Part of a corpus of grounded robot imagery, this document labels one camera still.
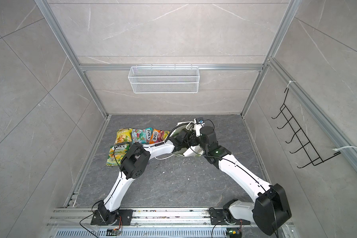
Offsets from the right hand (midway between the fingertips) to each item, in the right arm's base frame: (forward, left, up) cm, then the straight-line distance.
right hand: (195, 130), depth 81 cm
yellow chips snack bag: (+11, +48, -18) cm, 52 cm away
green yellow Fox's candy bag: (-2, +51, -21) cm, 55 cm away
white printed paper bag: (-11, +1, -4) cm, 11 cm away
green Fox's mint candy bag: (+12, +36, -20) cm, 43 cm away
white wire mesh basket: (+40, +19, +7) cm, 45 cm away
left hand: (+6, -3, -19) cm, 20 cm away
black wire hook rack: (-9, -48, +8) cm, 49 cm away
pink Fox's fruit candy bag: (+11, +24, -19) cm, 33 cm away
